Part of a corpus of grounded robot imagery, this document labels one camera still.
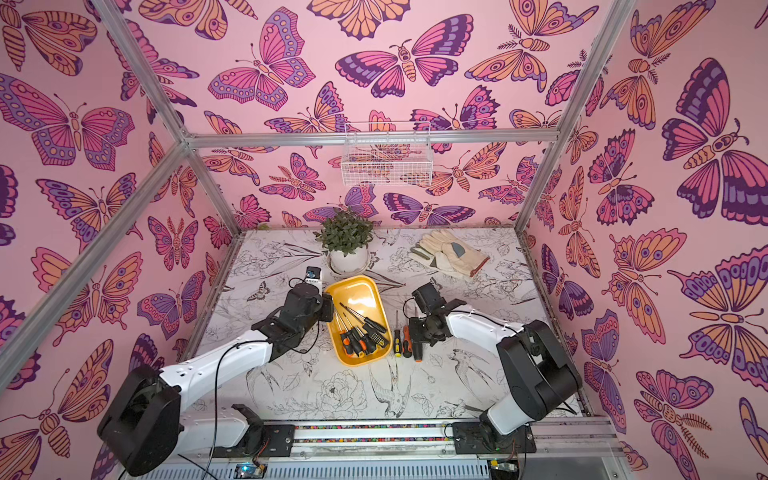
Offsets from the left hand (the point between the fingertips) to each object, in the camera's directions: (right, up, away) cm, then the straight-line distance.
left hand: (332, 292), depth 87 cm
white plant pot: (+2, +8, +23) cm, 24 cm away
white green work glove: (+34, +9, +22) cm, 41 cm away
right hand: (+23, -14, +3) cm, 27 cm away
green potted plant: (+3, +18, +5) cm, 19 cm away
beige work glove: (+45, +10, +23) cm, 51 cm away
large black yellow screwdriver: (+11, -12, +1) cm, 16 cm away
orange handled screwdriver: (+25, -17, 0) cm, 30 cm away
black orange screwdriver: (+22, -15, +1) cm, 27 cm away
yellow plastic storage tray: (+8, -2, +5) cm, 10 cm away
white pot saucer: (+7, +6, +20) cm, 22 cm away
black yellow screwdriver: (+19, -14, +2) cm, 24 cm away
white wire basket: (+16, +43, +19) cm, 50 cm away
